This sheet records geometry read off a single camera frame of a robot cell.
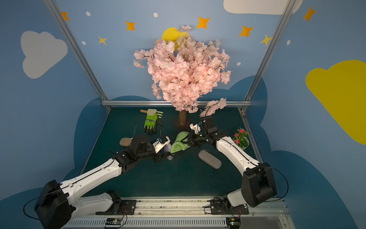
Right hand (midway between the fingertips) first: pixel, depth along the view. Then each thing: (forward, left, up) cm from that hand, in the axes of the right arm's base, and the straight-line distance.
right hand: (182, 140), depth 79 cm
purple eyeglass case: (-7, +7, +3) cm, 11 cm away
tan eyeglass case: (+7, +41, -17) cm, 46 cm away
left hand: (-3, +7, -1) cm, 8 cm away
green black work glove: (+26, +28, -19) cm, 43 cm away
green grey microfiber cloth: (-4, +2, +2) cm, 5 cm away
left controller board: (-38, +33, -20) cm, 54 cm away
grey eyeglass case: (-2, -18, -18) cm, 25 cm away
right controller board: (-34, -29, -23) cm, 50 cm away
